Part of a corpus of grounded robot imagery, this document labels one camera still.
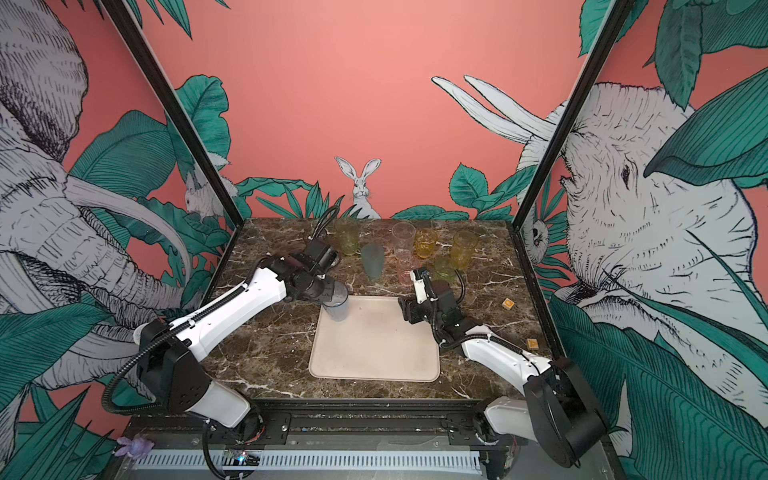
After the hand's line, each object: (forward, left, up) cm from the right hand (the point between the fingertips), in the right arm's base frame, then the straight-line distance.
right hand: (403, 294), depth 85 cm
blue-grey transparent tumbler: (-6, +18, +3) cm, 19 cm away
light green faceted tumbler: (+27, +20, -3) cm, 33 cm away
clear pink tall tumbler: (+34, -1, -12) cm, 36 cm away
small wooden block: (+4, -35, -13) cm, 38 cm away
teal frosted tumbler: (+20, +10, -10) cm, 25 cm away
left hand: (0, +22, +4) cm, 22 cm away
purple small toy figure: (-37, +62, -7) cm, 73 cm away
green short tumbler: (+19, -16, -14) cm, 28 cm away
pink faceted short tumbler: (+18, -1, -11) cm, 21 cm away
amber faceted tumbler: (+31, -9, -12) cm, 35 cm away
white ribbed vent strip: (-39, +21, -13) cm, 46 cm away
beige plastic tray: (-10, +8, -13) cm, 18 cm away
